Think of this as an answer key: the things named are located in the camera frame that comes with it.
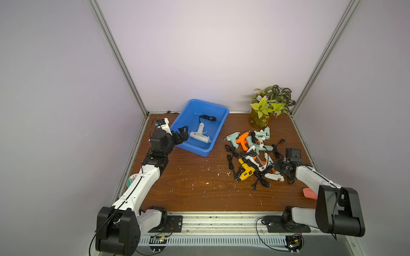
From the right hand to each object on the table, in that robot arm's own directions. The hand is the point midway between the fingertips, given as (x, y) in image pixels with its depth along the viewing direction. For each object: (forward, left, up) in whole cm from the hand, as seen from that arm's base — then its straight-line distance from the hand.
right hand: (280, 163), depth 91 cm
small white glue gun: (-8, +5, 0) cm, 10 cm away
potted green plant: (+36, +2, +17) cm, 40 cm away
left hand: (+7, +55, +23) cm, 60 cm away
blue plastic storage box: (+35, +39, +1) cm, 52 cm away
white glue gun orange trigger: (-1, +8, +1) cm, 8 cm away
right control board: (-37, +2, -4) cm, 38 cm away
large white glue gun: (+18, +49, +2) cm, 52 cm away
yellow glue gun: (-6, +20, 0) cm, 21 cm away
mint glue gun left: (+18, +27, 0) cm, 33 cm away
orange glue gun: (+16, +21, 0) cm, 27 cm away
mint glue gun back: (+21, +7, 0) cm, 22 cm away
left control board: (-38, +64, -3) cm, 75 cm away
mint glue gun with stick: (+9, +13, +2) cm, 16 cm away
